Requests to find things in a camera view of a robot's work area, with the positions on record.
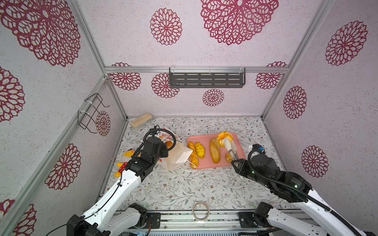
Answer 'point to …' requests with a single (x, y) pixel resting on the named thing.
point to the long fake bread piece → (194, 157)
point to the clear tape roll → (199, 219)
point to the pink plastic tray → (207, 162)
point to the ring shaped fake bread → (222, 135)
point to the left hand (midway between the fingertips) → (162, 146)
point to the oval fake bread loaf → (215, 150)
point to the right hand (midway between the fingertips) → (231, 161)
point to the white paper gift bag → (178, 153)
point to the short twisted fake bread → (200, 150)
